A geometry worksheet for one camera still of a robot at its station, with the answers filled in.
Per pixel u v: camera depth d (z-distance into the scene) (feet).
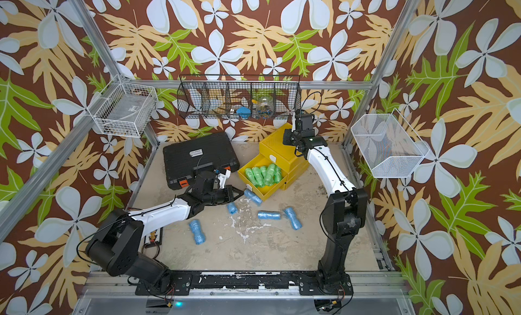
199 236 2.76
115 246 1.45
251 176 3.08
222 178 2.66
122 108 2.83
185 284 2.41
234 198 2.62
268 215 2.90
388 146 2.75
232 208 3.01
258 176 3.07
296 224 2.87
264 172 3.12
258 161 3.25
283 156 2.80
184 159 3.45
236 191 2.69
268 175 2.98
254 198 3.08
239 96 3.22
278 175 3.05
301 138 2.21
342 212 1.60
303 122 2.18
